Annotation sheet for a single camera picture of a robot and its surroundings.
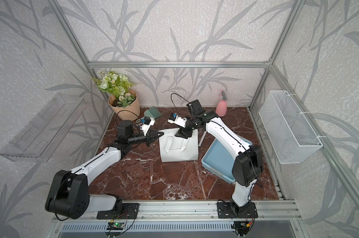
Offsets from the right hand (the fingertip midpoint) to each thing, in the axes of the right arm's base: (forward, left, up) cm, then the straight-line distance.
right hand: (179, 127), depth 82 cm
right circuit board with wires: (-44, -30, -22) cm, 58 cm away
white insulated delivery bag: (-9, +2, -8) cm, 12 cm away
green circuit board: (-43, +31, -21) cm, 57 cm away
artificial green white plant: (+29, +40, +9) cm, 51 cm away
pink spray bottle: (+28, -30, -14) cm, 44 cm away
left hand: (-4, +9, +1) cm, 10 cm away
